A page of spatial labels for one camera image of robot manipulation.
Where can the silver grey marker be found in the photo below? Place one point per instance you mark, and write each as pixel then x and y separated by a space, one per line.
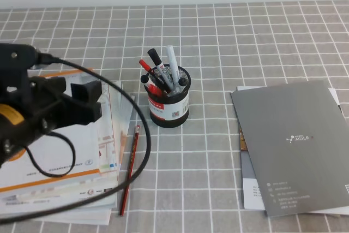
pixel 173 65

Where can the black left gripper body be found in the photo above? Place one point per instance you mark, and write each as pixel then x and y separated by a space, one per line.
pixel 52 110

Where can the red pen upper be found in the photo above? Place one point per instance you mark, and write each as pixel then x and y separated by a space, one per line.
pixel 148 69

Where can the black mesh pen holder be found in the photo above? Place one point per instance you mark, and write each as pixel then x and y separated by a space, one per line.
pixel 170 112

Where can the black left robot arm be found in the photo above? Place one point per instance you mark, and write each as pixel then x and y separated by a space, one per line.
pixel 18 135

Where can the white marker small black cap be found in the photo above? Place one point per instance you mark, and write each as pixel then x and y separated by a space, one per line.
pixel 180 86

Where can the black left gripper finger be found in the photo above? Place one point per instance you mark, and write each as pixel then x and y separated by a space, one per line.
pixel 57 84
pixel 88 92

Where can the red marker low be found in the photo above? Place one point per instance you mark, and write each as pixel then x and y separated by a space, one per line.
pixel 153 89

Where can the red pencil with eraser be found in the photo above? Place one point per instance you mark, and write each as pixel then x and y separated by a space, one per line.
pixel 130 169

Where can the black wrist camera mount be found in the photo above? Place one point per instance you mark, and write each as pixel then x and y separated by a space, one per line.
pixel 16 59

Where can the grey Agilex brochure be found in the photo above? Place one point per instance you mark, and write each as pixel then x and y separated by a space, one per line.
pixel 297 140

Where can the white lower book stack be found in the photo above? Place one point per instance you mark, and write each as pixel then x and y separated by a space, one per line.
pixel 52 197

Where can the white marker round black cap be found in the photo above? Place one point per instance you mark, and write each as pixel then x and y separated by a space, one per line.
pixel 147 82

